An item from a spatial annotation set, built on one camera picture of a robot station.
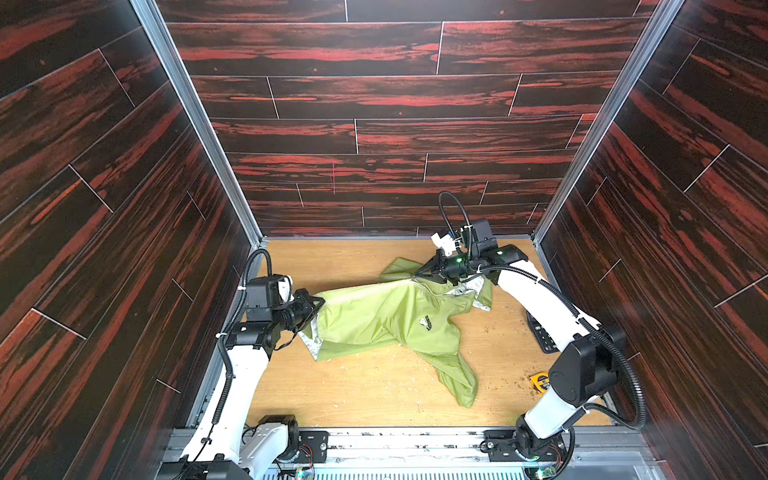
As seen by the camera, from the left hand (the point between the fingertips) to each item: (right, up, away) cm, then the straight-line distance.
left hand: (326, 299), depth 77 cm
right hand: (+25, +7, +3) cm, 26 cm away
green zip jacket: (+21, -3, +5) cm, 22 cm away
